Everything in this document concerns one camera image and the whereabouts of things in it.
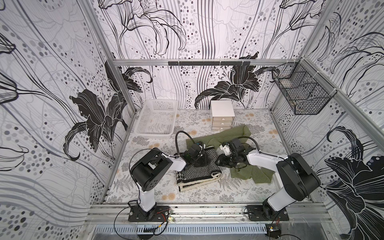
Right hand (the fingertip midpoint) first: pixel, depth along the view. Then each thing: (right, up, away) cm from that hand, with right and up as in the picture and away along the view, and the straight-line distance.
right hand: (218, 162), depth 90 cm
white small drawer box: (+5, +30, +8) cm, 31 cm away
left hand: (-4, -1, +1) cm, 4 cm away
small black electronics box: (+23, -28, -20) cm, 42 cm away
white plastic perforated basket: (-44, +29, +23) cm, 58 cm away
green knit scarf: (+16, -5, -6) cm, 18 cm away
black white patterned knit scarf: (-11, -5, -6) cm, 14 cm away
